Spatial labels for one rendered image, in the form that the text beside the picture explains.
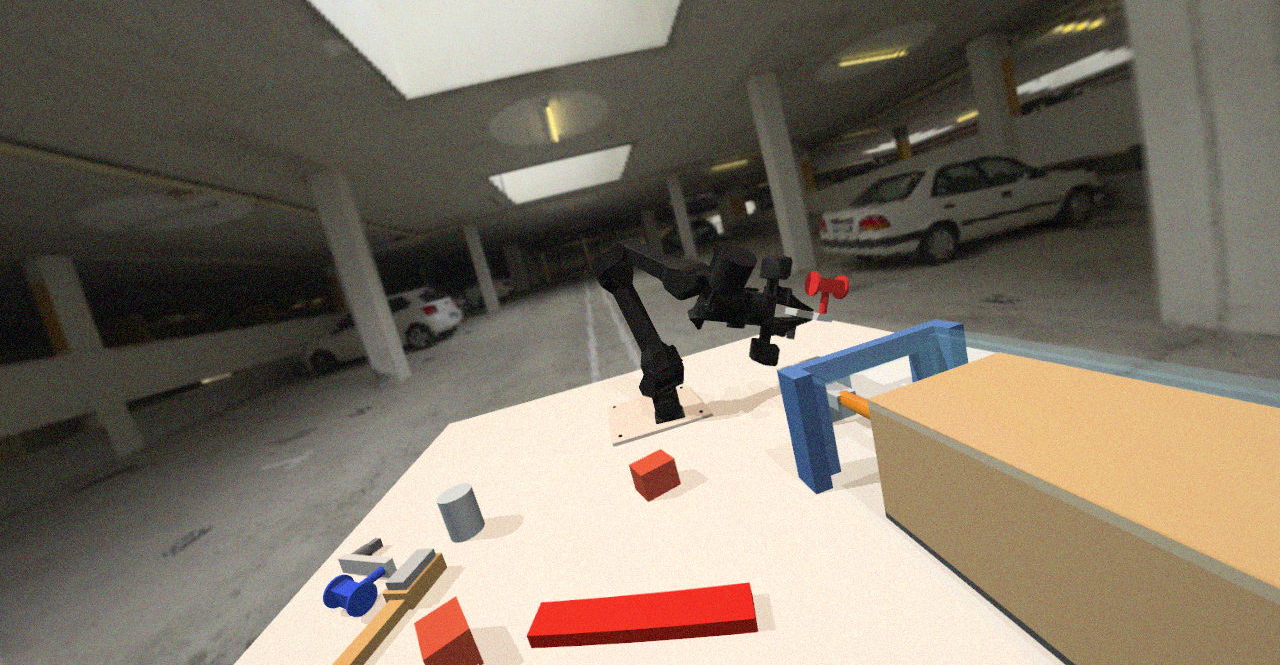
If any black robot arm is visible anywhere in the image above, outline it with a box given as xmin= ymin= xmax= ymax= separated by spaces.
xmin=593 ymin=238 xmax=759 ymax=425

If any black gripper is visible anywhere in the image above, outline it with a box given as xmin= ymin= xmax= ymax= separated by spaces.
xmin=733 ymin=254 xmax=814 ymax=366

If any grey cylinder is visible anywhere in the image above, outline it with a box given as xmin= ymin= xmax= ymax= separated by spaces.
xmin=436 ymin=483 xmax=485 ymax=544

